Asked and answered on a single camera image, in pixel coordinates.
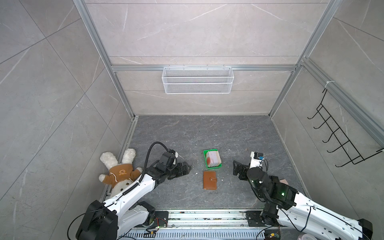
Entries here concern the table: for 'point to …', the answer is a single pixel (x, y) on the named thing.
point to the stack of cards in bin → (213, 158)
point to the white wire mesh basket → (197, 80)
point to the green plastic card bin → (205, 152)
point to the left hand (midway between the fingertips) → (186, 167)
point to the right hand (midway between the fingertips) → (239, 162)
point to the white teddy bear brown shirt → (121, 175)
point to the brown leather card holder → (209, 180)
